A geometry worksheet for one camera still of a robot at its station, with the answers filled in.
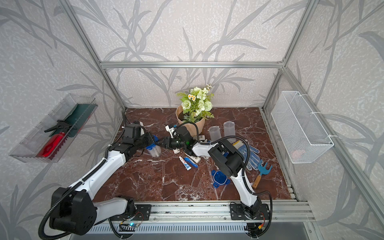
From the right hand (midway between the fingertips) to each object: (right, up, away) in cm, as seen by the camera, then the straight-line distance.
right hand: (157, 143), depth 85 cm
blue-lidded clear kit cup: (-3, -5, +6) cm, 9 cm away
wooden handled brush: (+62, -16, +2) cm, 64 cm away
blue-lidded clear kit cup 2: (+35, +5, +15) cm, 38 cm away
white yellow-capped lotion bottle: (+26, +1, +17) cm, 31 cm away
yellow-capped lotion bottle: (+22, -10, +6) cm, 25 cm away
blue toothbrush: (+20, -13, +5) cm, 24 cm away
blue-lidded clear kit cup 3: (+46, +6, +20) cm, 50 cm away
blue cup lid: (+36, -20, 0) cm, 41 cm away
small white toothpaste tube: (+17, -14, +4) cm, 23 cm away
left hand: (-1, +5, 0) cm, 5 cm away
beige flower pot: (+20, +9, +4) cm, 22 cm away
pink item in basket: (+72, -3, -13) cm, 73 cm away
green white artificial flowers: (+22, +23, +1) cm, 32 cm away
